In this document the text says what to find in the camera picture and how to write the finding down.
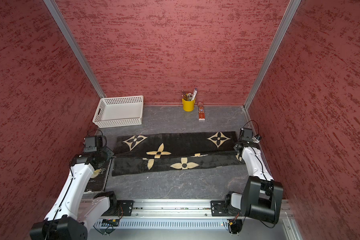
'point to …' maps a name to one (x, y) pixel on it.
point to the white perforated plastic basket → (119, 111)
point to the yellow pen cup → (188, 106)
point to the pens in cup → (190, 96)
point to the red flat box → (201, 113)
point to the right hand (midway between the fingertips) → (242, 151)
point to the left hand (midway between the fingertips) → (109, 158)
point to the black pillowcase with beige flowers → (136, 154)
